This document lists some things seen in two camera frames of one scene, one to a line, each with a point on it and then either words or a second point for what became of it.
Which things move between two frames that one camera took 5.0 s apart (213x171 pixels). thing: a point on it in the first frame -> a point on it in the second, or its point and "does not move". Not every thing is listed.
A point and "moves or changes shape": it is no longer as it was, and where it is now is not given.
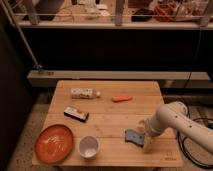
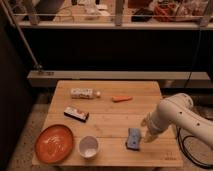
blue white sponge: [136, 137] moves or changes shape
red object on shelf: [165, 14] does not move
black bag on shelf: [141, 15] does not move
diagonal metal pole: [12, 18] does not move
